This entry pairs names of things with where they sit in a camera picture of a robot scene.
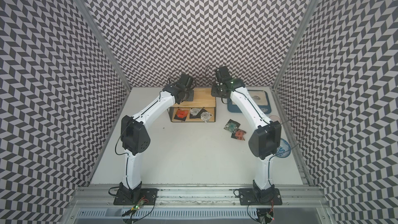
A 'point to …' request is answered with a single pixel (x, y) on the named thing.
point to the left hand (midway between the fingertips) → (188, 96)
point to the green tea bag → (232, 126)
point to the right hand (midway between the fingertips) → (217, 93)
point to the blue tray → (232, 108)
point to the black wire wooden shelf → (202, 98)
